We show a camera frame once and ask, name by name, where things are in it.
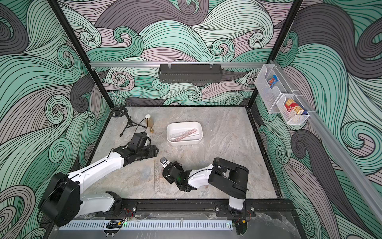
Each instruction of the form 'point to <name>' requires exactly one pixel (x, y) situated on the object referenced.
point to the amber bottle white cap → (150, 122)
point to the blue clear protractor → (144, 173)
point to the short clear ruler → (183, 133)
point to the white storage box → (176, 127)
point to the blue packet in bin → (272, 81)
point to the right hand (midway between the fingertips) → (170, 167)
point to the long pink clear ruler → (156, 177)
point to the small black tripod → (119, 111)
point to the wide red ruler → (184, 135)
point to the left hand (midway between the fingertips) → (154, 149)
